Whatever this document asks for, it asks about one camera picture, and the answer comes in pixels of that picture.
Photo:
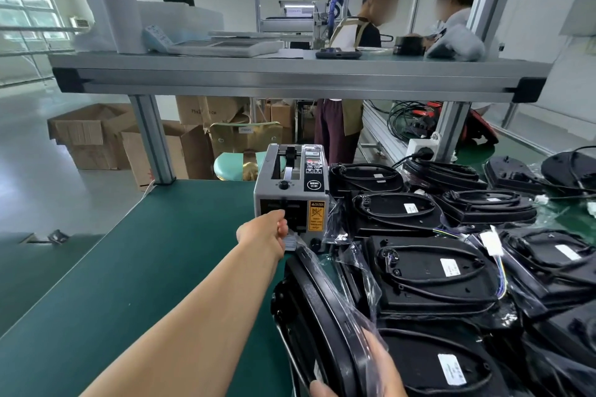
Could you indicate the window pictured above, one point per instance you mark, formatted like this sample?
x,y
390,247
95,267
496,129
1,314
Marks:
x,y
28,20

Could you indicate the white flat scale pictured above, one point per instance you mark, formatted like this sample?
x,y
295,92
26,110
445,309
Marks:
x,y
228,46

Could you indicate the grey metal shelf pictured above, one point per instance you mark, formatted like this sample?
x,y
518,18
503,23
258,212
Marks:
x,y
298,76

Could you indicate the white handset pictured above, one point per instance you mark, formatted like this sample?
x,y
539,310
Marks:
x,y
156,38

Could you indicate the group of bagged black lamps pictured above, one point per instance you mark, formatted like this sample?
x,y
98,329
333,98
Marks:
x,y
438,271

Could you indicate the white box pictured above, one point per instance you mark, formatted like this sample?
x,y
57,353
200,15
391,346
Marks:
x,y
186,20

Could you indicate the black flat tray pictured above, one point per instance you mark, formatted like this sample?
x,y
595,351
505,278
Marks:
x,y
179,0

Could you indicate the black cup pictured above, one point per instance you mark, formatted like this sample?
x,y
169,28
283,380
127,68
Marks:
x,y
410,46

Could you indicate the open cardboard box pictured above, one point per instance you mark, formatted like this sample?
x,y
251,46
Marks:
x,y
186,155
88,136

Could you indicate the white power socket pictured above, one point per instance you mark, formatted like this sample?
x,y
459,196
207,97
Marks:
x,y
421,150

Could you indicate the metal floor bracket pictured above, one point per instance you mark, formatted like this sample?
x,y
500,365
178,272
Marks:
x,y
51,237

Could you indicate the grey wall electrical box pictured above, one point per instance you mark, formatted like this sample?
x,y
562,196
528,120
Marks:
x,y
579,10

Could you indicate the person's left hand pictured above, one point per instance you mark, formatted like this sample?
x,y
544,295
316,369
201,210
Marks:
x,y
263,236

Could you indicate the unbagged black lamps with cables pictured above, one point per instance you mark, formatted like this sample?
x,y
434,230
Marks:
x,y
559,171

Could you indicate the grey tape dispenser machine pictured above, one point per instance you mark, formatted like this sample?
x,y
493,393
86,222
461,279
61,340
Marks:
x,y
289,192

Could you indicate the grey barcode scanner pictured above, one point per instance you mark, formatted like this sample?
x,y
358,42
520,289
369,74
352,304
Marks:
x,y
456,46

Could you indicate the black phone on shelf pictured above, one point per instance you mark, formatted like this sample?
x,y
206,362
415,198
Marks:
x,y
337,53

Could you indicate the green round stool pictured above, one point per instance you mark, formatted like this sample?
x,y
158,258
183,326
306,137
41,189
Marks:
x,y
233,167

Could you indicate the person's right hand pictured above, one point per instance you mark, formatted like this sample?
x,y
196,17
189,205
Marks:
x,y
389,381

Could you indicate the person's left forearm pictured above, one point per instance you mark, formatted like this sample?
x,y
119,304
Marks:
x,y
195,327

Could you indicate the transparent plastic bag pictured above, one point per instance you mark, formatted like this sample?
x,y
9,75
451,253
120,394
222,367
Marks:
x,y
359,318

